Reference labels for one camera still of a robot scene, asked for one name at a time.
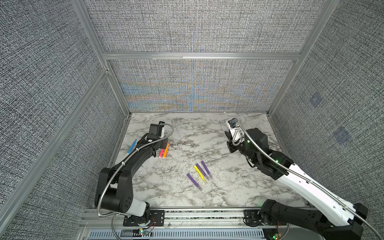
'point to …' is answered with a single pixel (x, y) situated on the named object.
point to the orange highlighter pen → (164, 154)
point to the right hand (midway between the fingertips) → (228, 128)
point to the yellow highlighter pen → (200, 174)
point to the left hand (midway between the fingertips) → (160, 137)
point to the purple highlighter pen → (190, 177)
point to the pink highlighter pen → (161, 153)
